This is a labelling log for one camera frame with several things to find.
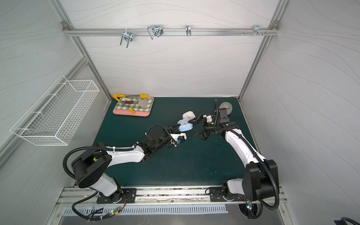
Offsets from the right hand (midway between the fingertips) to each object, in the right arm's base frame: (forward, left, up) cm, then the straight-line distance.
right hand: (190, 127), depth 78 cm
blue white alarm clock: (+1, +3, 0) cm, 4 cm away
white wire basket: (-5, +67, +12) cm, 69 cm away
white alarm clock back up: (+22, +1, -17) cm, 28 cm away
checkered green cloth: (+33, +45, -17) cm, 58 cm away
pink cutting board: (+25, +52, -20) cm, 61 cm away
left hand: (+2, +6, -1) cm, 7 cm away
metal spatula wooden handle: (+34, +40, -18) cm, 55 cm away
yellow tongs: (+39, +64, -16) cm, 77 cm away
